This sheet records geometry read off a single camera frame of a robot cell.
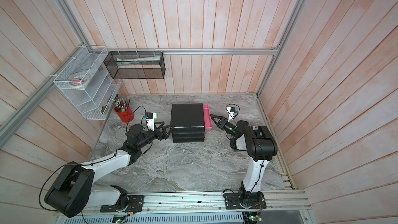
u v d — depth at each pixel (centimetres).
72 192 42
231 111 86
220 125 83
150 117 73
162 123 85
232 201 73
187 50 97
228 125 84
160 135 75
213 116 88
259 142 54
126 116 100
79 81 73
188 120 84
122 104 93
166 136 74
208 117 90
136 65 98
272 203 75
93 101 78
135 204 73
